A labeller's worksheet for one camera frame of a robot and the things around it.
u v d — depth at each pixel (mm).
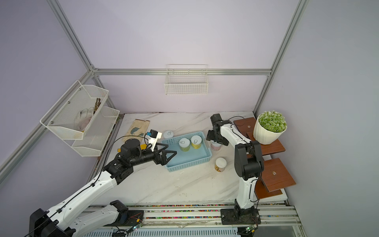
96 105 806
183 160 888
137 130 1086
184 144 959
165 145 739
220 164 861
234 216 731
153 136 628
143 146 621
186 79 949
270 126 672
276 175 730
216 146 971
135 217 732
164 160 626
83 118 780
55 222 386
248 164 520
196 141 973
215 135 824
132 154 562
